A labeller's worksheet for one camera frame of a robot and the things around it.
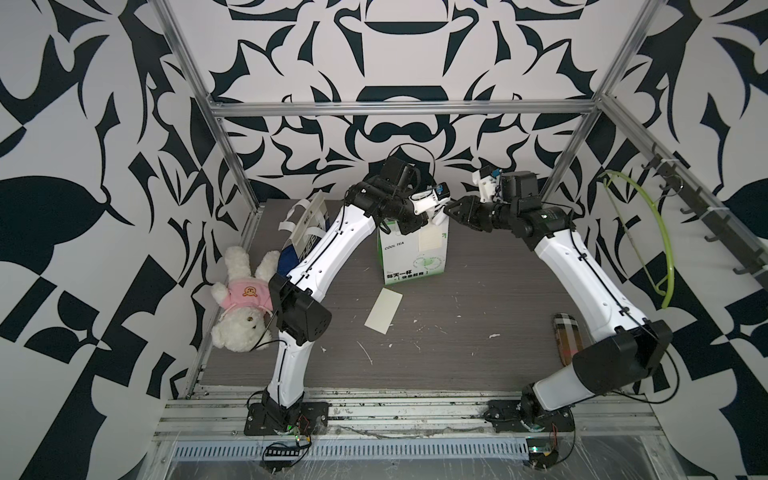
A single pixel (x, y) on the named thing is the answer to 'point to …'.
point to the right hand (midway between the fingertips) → (448, 206)
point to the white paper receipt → (384, 310)
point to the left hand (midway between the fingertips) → (420, 206)
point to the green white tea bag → (419, 254)
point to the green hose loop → (659, 291)
